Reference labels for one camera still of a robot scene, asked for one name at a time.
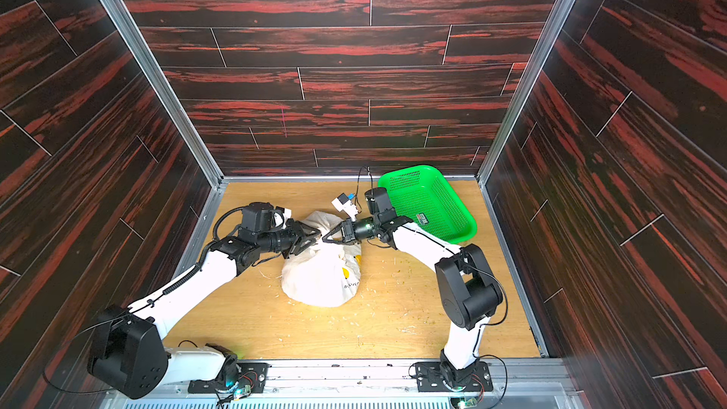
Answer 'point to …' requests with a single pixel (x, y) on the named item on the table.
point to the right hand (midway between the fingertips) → (327, 237)
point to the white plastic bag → (323, 275)
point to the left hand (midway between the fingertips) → (321, 234)
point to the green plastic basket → (426, 195)
